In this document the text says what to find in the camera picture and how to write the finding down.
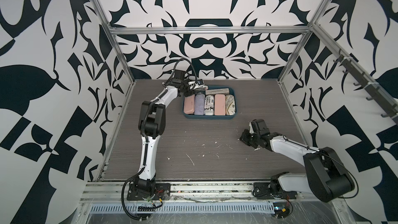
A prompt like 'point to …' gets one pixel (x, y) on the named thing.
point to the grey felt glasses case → (217, 91)
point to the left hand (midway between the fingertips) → (193, 83)
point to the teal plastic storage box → (232, 91)
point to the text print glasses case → (209, 108)
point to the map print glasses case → (230, 104)
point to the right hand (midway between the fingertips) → (238, 135)
